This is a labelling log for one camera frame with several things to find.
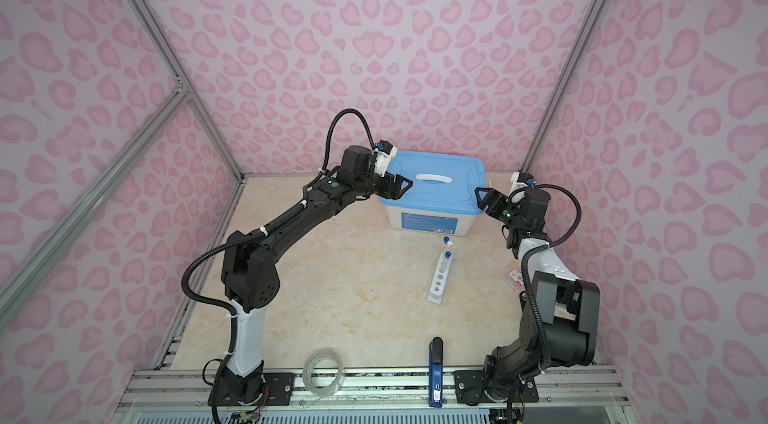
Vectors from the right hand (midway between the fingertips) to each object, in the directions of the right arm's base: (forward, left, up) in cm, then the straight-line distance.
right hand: (488, 191), depth 87 cm
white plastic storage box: (-1, +15, -11) cm, 19 cm away
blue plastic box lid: (+7, +12, -4) cm, 14 cm away
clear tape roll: (-48, +42, -18) cm, 66 cm away
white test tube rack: (-20, +13, -17) cm, 29 cm away
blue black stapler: (-44, +16, -16) cm, 49 cm away
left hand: (+2, +24, +5) cm, 24 cm away
